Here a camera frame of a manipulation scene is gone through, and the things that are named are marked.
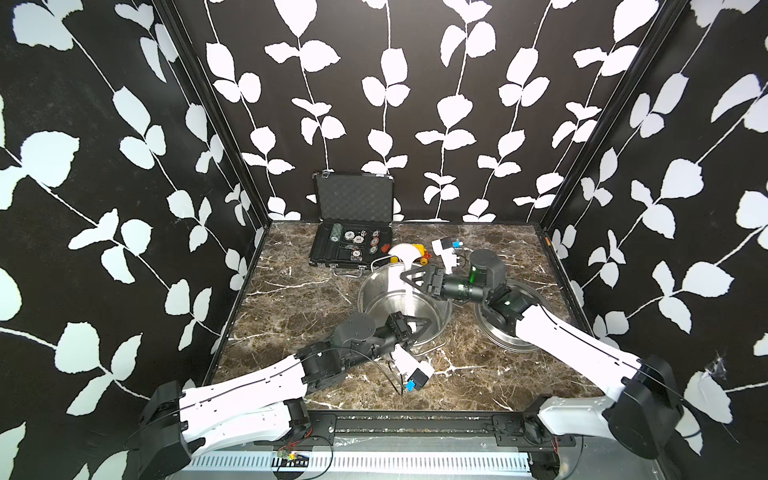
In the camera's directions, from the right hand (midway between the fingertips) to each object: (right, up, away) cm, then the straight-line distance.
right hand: (404, 277), depth 69 cm
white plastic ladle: (+1, +6, +6) cm, 9 cm away
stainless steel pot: (-5, -5, +13) cm, 15 cm away
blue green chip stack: (-25, +13, +45) cm, 53 cm away
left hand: (+4, -6, -4) cm, 9 cm away
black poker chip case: (-18, +20, +45) cm, 53 cm away
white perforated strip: (-12, -44, +1) cm, 46 cm away
